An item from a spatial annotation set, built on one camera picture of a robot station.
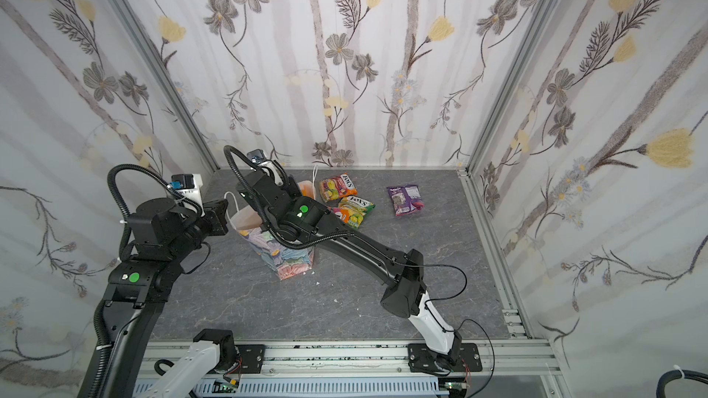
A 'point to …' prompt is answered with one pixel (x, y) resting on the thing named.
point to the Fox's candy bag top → (337, 187)
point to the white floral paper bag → (287, 261)
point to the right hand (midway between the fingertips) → (280, 172)
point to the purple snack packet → (405, 198)
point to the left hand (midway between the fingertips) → (229, 200)
